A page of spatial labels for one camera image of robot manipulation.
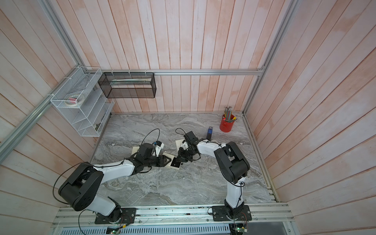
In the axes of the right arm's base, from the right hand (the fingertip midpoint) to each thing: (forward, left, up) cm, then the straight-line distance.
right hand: (176, 159), depth 92 cm
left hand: (-3, +4, +2) cm, 6 cm away
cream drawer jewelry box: (-3, +1, 0) cm, 3 cm away
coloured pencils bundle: (+30, -35, +11) cm, 47 cm away
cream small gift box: (+12, -1, 0) cm, 12 cm away
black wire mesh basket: (+46, +36, +24) cm, 64 cm away
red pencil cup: (+24, -35, +5) cm, 42 cm away
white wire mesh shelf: (+9, +47, +27) cm, 55 cm away
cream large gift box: (+6, +28, +1) cm, 29 cm away
